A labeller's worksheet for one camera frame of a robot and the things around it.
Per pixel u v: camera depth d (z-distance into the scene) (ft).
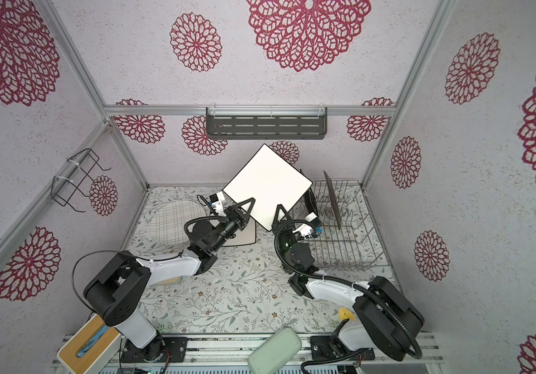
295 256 1.91
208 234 2.05
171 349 2.43
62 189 2.36
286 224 2.24
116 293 1.51
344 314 2.61
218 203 2.40
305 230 2.25
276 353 2.39
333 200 3.30
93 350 2.28
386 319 1.39
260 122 3.18
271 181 2.49
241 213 2.34
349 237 3.26
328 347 2.39
